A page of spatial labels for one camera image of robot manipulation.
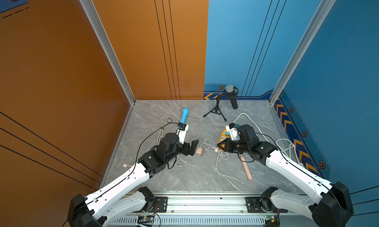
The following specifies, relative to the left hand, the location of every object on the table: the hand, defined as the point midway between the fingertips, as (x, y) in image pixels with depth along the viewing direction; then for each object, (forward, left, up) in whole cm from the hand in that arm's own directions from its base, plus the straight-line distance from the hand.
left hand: (191, 136), depth 74 cm
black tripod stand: (+31, -17, -15) cm, 39 cm away
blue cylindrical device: (+32, +5, -18) cm, 37 cm away
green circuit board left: (-33, +21, -23) cm, 46 cm away
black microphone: (+32, -25, +2) cm, 41 cm away
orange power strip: (+10, -20, -18) cm, 29 cm away
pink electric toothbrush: (-8, -32, -20) cm, 39 cm away
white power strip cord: (+9, -56, -20) cm, 60 cm away
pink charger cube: (+1, -5, -20) cm, 20 cm away
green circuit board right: (-31, -39, -24) cm, 56 cm away
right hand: (-2, -14, -5) cm, 15 cm away
